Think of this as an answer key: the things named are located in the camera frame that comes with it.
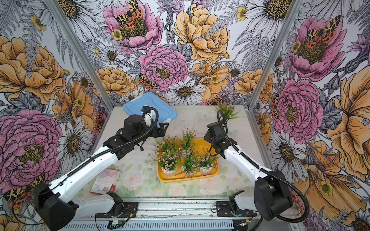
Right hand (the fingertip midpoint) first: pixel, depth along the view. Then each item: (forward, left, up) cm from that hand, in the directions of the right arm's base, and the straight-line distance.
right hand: (209, 137), depth 87 cm
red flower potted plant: (-3, +24, -1) cm, 24 cm away
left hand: (-2, +27, +13) cm, 30 cm away
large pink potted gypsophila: (-15, +24, +2) cm, 28 cm away
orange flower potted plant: (-17, +13, +2) cm, 22 cm away
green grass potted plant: (+24, -16, -2) cm, 29 cm away
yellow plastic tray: (-7, +5, 0) cm, 9 cm away
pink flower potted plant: (-17, +4, 0) cm, 17 cm away
